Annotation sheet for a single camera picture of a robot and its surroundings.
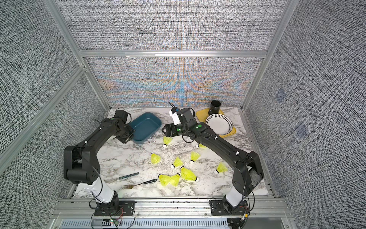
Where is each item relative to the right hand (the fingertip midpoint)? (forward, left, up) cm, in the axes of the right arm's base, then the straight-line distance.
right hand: (167, 125), depth 78 cm
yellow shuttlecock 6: (-20, -12, -23) cm, 32 cm away
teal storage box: (+16, +19, -21) cm, 32 cm away
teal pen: (-19, +23, -23) cm, 38 cm away
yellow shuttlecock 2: (-9, -18, -5) cm, 21 cm away
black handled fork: (-26, +21, -22) cm, 40 cm away
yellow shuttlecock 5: (-8, -16, -22) cm, 28 cm away
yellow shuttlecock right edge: (-16, -31, -21) cm, 41 cm away
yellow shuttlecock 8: (-22, -4, -23) cm, 32 cm away
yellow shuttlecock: (+3, +2, -22) cm, 23 cm away
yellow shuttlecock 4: (-13, -5, -21) cm, 25 cm away
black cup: (+30, -34, -17) cm, 48 cm away
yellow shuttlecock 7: (-22, +2, -23) cm, 32 cm away
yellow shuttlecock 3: (-9, +9, -23) cm, 26 cm away
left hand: (+4, +21, -14) cm, 26 cm away
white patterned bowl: (+19, -37, -23) cm, 48 cm away
